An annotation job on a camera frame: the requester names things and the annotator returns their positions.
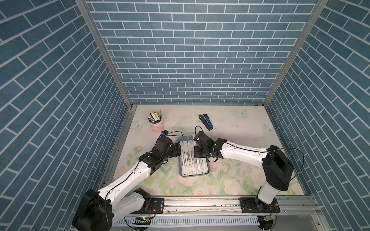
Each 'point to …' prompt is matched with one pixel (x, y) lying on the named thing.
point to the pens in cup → (155, 117)
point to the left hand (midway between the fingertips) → (180, 147)
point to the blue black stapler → (206, 121)
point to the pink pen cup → (158, 127)
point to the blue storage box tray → (201, 166)
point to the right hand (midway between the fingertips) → (196, 152)
